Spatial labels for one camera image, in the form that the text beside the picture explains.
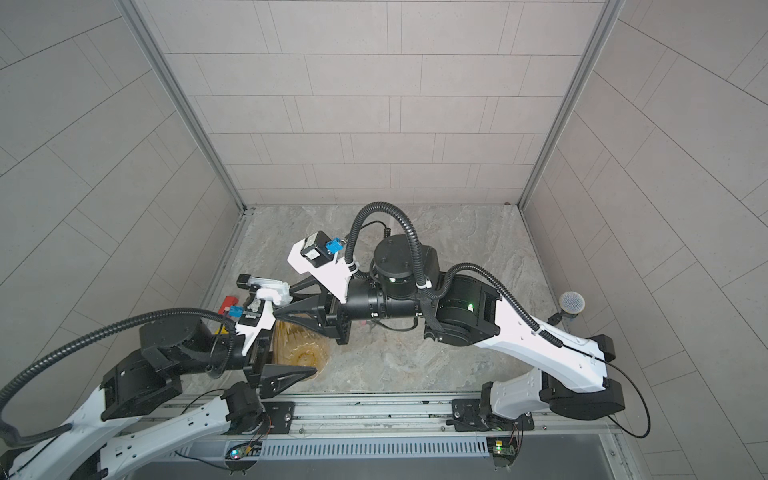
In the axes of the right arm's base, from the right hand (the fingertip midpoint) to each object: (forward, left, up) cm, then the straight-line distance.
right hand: (286, 312), depth 40 cm
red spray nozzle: (+26, +36, -42) cm, 61 cm away
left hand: (-1, -1, -12) cm, 12 cm away
